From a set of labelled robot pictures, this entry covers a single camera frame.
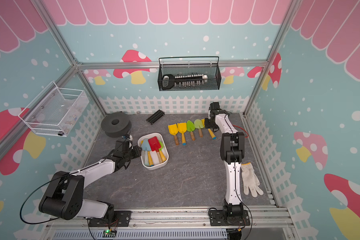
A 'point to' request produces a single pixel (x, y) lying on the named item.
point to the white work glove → (250, 180)
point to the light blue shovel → (145, 147)
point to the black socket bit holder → (169, 81)
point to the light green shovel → (198, 124)
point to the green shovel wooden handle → (192, 135)
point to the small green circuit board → (109, 233)
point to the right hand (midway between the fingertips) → (209, 124)
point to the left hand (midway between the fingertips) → (140, 151)
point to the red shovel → (154, 145)
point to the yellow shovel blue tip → (182, 128)
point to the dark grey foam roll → (116, 124)
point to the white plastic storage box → (154, 152)
